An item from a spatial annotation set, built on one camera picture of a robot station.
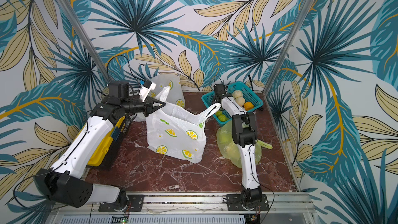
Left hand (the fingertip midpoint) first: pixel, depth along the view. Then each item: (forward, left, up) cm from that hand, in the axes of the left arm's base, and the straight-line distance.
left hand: (163, 106), depth 70 cm
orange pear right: (+22, -49, -25) cm, 59 cm away
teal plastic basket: (+31, -52, -25) cm, 66 cm away
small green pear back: (-4, -25, +2) cm, 25 cm away
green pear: (+12, -31, -26) cm, 42 cm away
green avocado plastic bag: (-10, -33, -25) cm, 43 cm away
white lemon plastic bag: (-5, -6, -15) cm, 16 cm away
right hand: (+27, -32, -27) cm, 50 cm away
